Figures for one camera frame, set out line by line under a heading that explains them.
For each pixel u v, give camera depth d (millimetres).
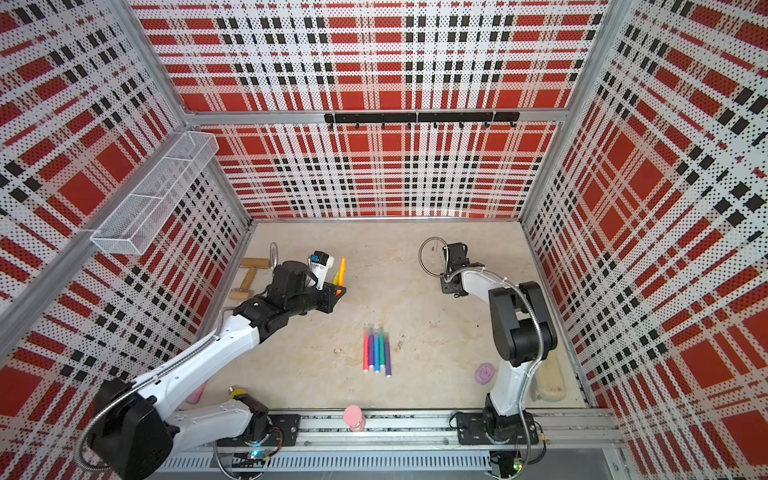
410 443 730
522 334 493
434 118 887
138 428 384
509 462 689
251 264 1078
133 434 383
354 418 689
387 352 864
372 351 862
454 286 732
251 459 705
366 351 864
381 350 862
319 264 705
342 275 794
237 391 785
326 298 705
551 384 770
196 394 465
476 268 677
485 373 802
